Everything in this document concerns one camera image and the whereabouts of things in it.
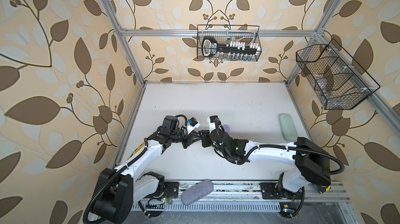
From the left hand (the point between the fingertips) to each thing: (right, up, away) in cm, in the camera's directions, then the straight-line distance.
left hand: (199, 134), depth 80 cm
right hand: (0, +1, -2) cm, 2 cm away
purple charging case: (+16, +1, +14) cm, 21 cm away
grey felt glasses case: (-1, -24, -9) cm, 26 cm away
